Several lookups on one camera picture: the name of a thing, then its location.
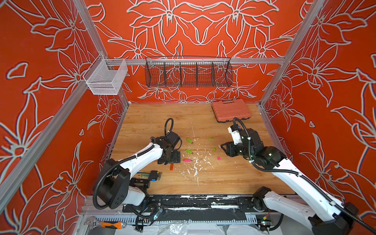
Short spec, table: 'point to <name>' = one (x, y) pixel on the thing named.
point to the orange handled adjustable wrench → (91, 223)
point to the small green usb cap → (210, 139)
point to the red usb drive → (171, 167)
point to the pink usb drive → (187, 160)
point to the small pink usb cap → (219, 158)
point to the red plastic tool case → (227, 110)
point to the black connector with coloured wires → (153, 175)
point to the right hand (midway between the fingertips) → (223, 143)
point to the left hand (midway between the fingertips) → (173, 159)
